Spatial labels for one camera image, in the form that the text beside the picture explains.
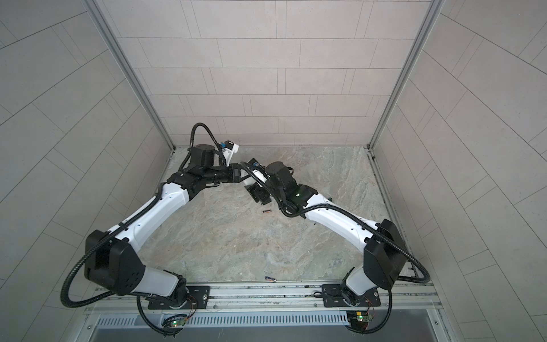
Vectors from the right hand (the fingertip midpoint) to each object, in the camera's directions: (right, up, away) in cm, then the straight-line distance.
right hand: (252, 180), depth 76 cm
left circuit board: (-21, -42, -12) cm, 49 cm away
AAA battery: (+7, -35, -1) cm, 36 cm away
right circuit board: (+37, -44, -8) cm, 58 cm away
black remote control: (+3, -3, -10) cm, 11 cm away
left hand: (+1, +4, -1) cm, 4 cm away
